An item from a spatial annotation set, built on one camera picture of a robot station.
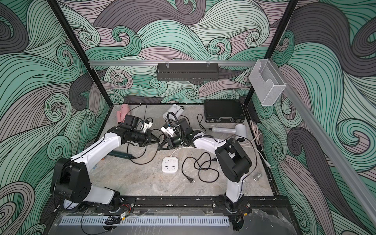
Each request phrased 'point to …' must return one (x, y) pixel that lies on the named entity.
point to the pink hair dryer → (121, 114)
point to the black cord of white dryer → (203, 128)
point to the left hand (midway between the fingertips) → (159, 139)
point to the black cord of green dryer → (141, 156)
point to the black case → (223, 110)
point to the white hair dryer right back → (240, 131)
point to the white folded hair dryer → (174, 113)
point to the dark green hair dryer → (122, 154)
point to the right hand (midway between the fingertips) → (158, 150)
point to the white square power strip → (170, 164)
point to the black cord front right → (210, 162)
